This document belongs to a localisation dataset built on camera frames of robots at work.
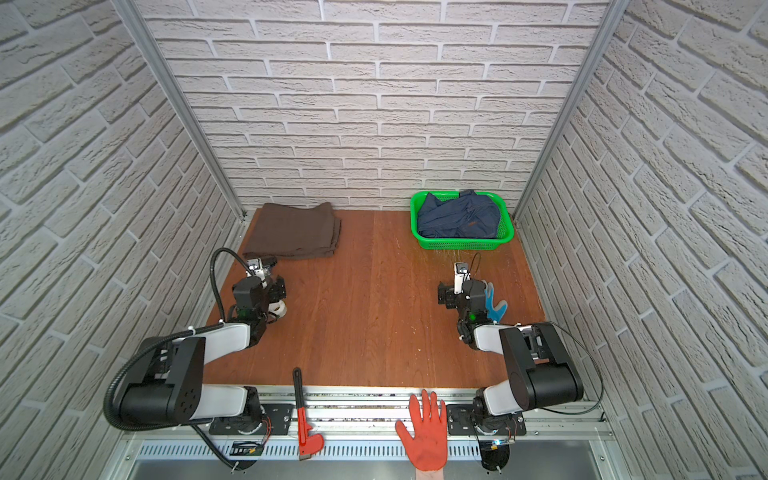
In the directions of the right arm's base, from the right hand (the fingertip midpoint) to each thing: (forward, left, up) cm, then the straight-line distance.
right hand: (462, 280), depth 94 cm
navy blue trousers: (+27, -8, +2) cm, 29 cm away
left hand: (+4, +62, +5) cm, 62 cm away
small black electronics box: (-40, +62, -8) cm, 74 cm away
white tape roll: (-5, +59, -2) cm, 59 cm away
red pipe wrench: (-41, +45, -4) cm, 61 cm away
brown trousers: (+29, +61, -4) cm, 68 cm away
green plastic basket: (+19, -20, +1) cm, 27 cm away
